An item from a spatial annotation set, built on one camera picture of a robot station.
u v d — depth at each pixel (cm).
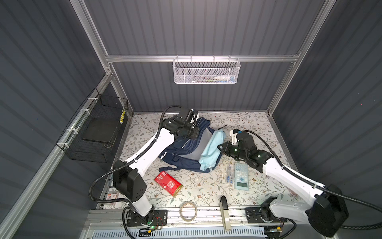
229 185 84
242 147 63
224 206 73
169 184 84
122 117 83
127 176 43
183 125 61
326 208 40
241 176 85
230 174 89
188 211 77
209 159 77
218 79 89
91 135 74
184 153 79
